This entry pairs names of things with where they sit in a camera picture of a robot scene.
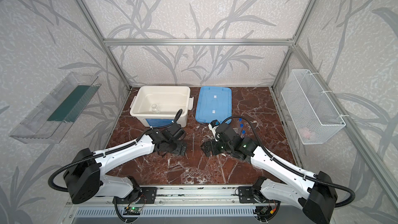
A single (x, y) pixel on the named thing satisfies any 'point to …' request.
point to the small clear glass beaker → (155, 109)
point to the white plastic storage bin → (170, 98)
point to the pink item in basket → (306, 132)
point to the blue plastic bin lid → (213, 103)
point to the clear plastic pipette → (193, 144)
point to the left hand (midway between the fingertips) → (181, 144)
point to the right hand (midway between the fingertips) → (208, 139)
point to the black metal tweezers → (176, 168)
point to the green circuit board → (131, 211)
